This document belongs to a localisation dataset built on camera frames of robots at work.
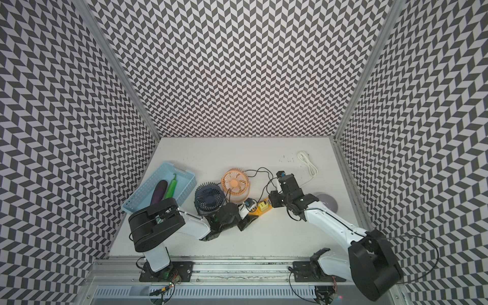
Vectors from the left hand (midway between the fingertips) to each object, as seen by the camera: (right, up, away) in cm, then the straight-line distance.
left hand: (251, 212), depth 89 cm
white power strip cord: (+33, +19, +13) cm, 40 cm away
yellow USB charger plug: (+5, +5, -6) cm, 9 cm away
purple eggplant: (-45, +9, +2) cm, 46 cm away
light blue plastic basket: (-53, +7, +1) cm, 53 cm away
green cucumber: (-40, +10, +5) cm, 42 cm away
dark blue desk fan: (-19, +8, -5) cm, 21 cm away
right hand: (+11, +7, -3) cm, 13 cm away
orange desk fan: (-8, +13, +1) cm, 15 cm away
